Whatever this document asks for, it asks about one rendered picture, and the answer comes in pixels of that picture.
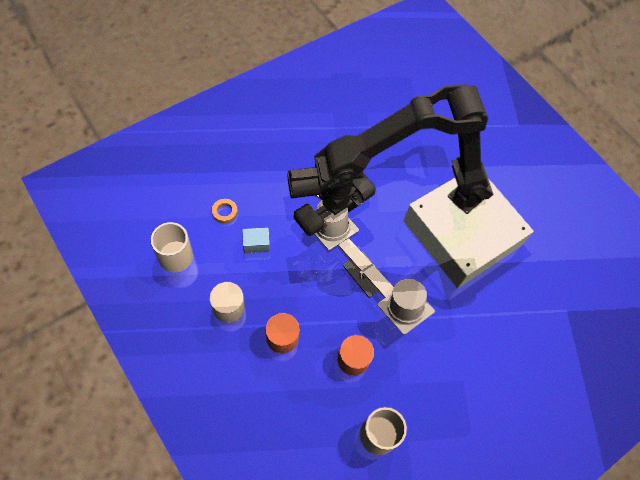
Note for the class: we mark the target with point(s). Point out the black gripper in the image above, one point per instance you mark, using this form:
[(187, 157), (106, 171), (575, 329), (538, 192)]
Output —
[(312, 221)]

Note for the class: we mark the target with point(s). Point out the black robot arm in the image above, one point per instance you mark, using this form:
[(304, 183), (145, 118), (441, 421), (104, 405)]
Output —
[(345, 158)]

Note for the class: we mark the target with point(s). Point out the orange ring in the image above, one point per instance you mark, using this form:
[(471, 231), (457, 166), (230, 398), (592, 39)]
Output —
[(226, 219)]

